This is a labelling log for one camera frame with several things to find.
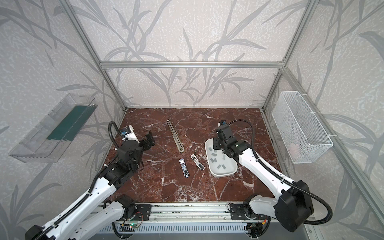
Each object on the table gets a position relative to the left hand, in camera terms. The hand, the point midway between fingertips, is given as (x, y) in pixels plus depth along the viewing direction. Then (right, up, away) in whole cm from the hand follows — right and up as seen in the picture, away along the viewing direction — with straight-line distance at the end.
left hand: (146, 129), depth 75 cm
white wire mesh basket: (+70, -2, -14) cm, 72 cm away
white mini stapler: (+27, -22, +14) cm, 38 cm away
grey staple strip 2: (+42, -19, +18) cm, 50 cm away
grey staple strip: (+35, -21, +16) cm, 44 cm away
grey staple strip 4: (+42, -24, +14) cm, 50 cm away
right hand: (+37, -4, +8) cm, 38 cm away
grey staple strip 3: (+39, -24, +14) cm, 47 cm away
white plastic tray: (+46, -22, +15) cm, 54 cm away
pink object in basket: (+74, -10, -2) cm, 75 cm away
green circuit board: (-6, -46, -4) cm, 46 cm away
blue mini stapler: (+18, -24, +13) cm, 33 cm away
